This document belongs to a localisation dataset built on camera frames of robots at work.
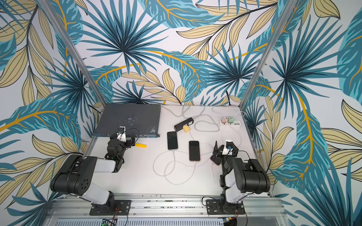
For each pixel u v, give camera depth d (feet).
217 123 3.60
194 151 3.04
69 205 2.74
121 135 2.55
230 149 2.36
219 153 2.58
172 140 3.23
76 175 1.50
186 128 3.40
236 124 3.49
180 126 3.39
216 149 2.62
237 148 2.62
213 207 2.39
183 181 2.74
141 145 3.16
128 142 2.71
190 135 3.39
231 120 3.40
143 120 3.46
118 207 2.36
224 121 3.39
